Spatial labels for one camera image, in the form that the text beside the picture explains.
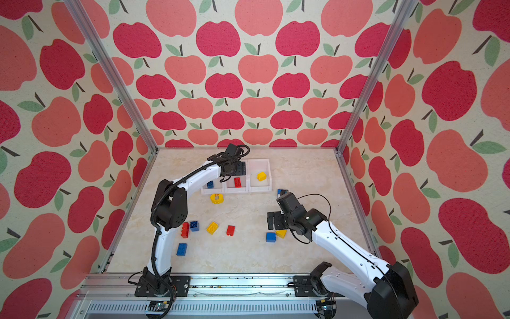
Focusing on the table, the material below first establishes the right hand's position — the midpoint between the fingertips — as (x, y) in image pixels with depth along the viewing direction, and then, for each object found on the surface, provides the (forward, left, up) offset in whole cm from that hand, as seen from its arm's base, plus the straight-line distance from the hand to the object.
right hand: (281, 217), depth 81 cm
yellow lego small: (+26, +10, -7) cm, 29 cm away
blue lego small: (-5, +38, -6) cm, 38 cm away
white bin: (+19, +18, -5) cm, 26 cm away
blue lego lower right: (-5, +4, -10) cm, 12 cm away
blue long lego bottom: (-15, +40, -8) cm, 44 cm away
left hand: (+25, +21, -1) cm, 32 cm away
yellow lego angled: (-4, +30, -9) cm, 32 cm away
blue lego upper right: (+19, +1, -9) cm, 21 cm away
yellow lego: (-3, -1, -9) cm, 9 cm away
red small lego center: (-4, +22, -10) cm, 24 cm away
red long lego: (+22, +23, -9) cm, 33 cm away
